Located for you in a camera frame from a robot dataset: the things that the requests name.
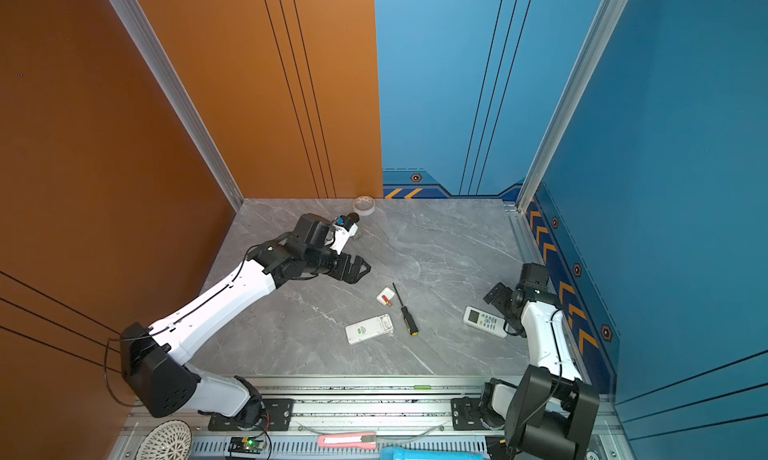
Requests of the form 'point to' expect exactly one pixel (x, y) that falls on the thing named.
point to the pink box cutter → (347, 441)
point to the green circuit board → (246, 445)
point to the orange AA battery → (387, 300)
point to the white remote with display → (485, 321)
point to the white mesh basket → (169, 440)
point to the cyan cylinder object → (429, 453)
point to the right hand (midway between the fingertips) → (499, 306)
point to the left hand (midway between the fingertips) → (358, 260)
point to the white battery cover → (387, 292)
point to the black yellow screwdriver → (408, 321)
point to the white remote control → (369, 328)
